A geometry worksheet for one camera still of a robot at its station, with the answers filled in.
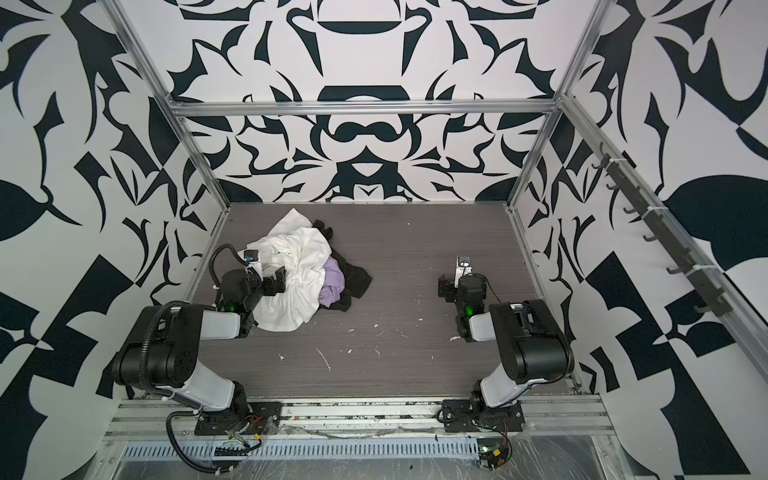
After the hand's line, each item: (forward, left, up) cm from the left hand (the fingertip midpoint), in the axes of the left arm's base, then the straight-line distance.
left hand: (269, 262), depth 93 cm
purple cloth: (-6, -20, -3) cm, 21 cm away
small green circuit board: (-49, -59, -9) cm, 77 cm away
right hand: (-4, -60, -3) cm, 60 cm away
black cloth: (-2, -26, -8) cm, 28 cm away
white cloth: (+6, -9, -2) cm, 11 cm away
